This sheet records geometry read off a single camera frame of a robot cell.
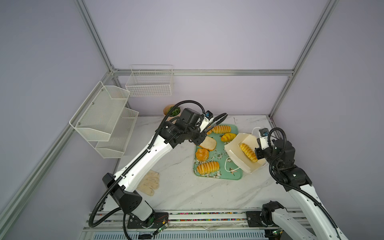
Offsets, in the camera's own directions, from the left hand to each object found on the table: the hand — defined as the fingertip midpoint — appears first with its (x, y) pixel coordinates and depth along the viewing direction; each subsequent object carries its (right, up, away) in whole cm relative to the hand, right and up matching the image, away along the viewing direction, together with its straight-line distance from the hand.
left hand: (201, 133), depth 70 cm
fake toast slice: (+6, -8, +32) cm, 33 cm away
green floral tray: (+7, -18, +25) cm, 31 cm away
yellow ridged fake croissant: (+15, +2, +36) cm, 39 cm away
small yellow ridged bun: (+20, -3, +33) cm, 39 cm away
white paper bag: (+26, -10, +25) cm, 38 cm away
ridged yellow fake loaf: (+4, -21, +18) cm, 28 cm away
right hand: (+28, -2, +2) cm, 28 cm away
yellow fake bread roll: (+1, -14, +23) cm, 27 cm away
